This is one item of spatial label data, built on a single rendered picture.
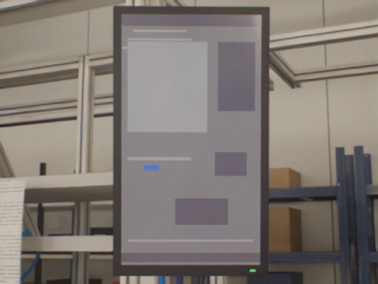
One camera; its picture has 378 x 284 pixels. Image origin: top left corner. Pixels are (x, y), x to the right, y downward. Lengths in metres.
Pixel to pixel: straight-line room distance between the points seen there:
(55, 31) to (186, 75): 5.12
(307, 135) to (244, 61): 3.70
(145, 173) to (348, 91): 3.80
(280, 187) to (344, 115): 0.85
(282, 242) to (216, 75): 3.24
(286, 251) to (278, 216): 0.25
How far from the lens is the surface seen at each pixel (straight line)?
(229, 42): 1.12
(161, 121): 1.10
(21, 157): 6.10
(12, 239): 1.58
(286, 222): 4.28
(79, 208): 2.17
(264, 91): 1.12
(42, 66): 2.38
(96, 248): 1.55
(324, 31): 2.00
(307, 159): 4.77
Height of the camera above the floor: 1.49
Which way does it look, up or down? 10 degrees up
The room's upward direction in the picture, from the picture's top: straight up
